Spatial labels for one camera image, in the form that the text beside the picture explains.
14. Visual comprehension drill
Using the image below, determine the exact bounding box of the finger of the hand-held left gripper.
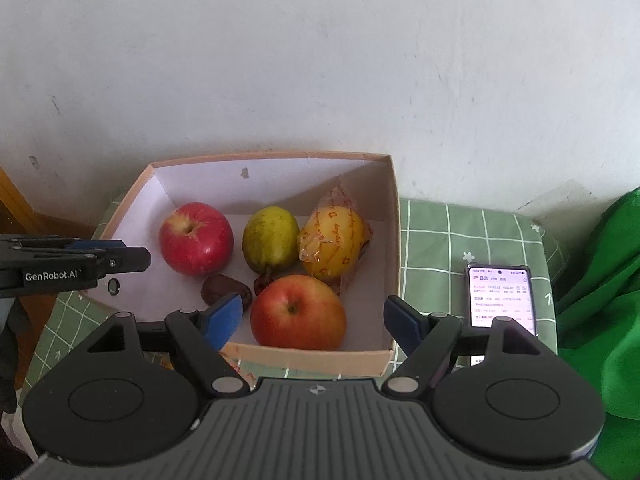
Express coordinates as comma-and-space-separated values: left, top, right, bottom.
92, 246, 152, 276
65, 239, 128, 252

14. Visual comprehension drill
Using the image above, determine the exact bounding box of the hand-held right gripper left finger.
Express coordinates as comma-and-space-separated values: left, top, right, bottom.
85, 292, 251, 398

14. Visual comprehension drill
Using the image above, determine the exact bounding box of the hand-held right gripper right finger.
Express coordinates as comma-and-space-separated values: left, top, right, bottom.
382, 295, 551, 395

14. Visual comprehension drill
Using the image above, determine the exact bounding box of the brown wrinkled date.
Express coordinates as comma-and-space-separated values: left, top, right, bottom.
201, 275, 252, 308

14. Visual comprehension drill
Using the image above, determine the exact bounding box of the large red yellow apple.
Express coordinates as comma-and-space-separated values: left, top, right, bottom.
250, 275, 347, 352

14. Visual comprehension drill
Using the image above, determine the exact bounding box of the small red apple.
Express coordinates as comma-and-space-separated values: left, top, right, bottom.
159, 202, 235, 277

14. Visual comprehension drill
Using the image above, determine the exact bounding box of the green pear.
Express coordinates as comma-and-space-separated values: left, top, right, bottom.
242, 206, 301, 275

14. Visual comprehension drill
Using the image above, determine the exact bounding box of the yellow fruit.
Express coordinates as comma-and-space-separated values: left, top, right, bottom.
298, 185, 373, 283

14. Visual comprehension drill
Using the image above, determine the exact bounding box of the brown cardboard box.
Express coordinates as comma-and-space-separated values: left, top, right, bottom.
92, 151, 401, 378

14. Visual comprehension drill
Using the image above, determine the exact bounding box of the green checked tablecloth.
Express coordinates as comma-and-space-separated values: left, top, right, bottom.
20, 190, 563, 411

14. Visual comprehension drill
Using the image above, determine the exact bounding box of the dark cloth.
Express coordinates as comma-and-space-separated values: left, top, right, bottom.
0, 297, 21, 413

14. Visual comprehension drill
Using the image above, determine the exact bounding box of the smartphone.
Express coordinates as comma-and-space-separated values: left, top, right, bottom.
466, 264, 540, 367

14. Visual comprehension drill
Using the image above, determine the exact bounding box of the green cloth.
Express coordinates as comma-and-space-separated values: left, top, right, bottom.
555, 187, 640, 480

